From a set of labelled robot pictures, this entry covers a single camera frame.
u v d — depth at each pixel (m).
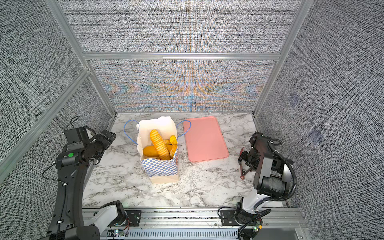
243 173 0.82
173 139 0.88
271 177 0.47
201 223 0.73
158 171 0.72
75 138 0.52
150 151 0.82
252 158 0.72
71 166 0.45
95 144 0.60
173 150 0.81
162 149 0.82
